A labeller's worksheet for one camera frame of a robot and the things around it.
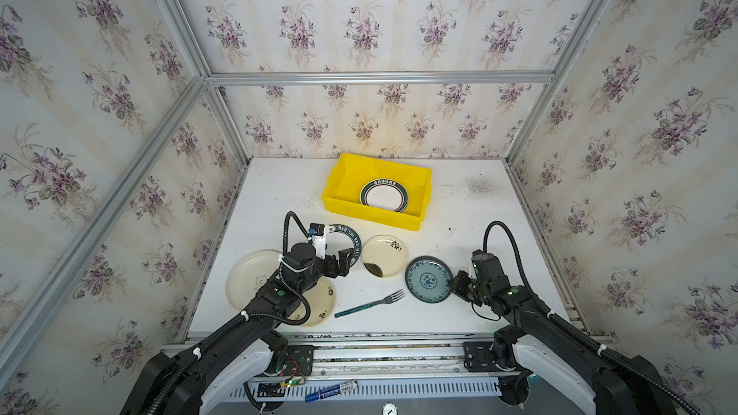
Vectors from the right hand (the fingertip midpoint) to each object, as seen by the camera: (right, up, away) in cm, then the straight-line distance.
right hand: (446, 286), depth 85 cm
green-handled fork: (-16, -3, -1) cm, 16 cm away
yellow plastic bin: (-34, +29, +25) cm, 52 cm away
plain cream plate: (-62, +2, +5) cm, 63 cm away
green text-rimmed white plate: (-33, +13, +11) cm, 37 cm away
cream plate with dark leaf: (-18, +8, +6) cm, 21 cm away
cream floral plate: (-38, -4, 0) cm, 38 cm away
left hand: (-32, +13, -4) cm, 35 cm away
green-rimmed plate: (-17, +28, +20) cm, 38 cm away
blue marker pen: (-32, -19, -18) cm, 41 cm away
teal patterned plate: (-5, +1, +3) cm, 6 cm away
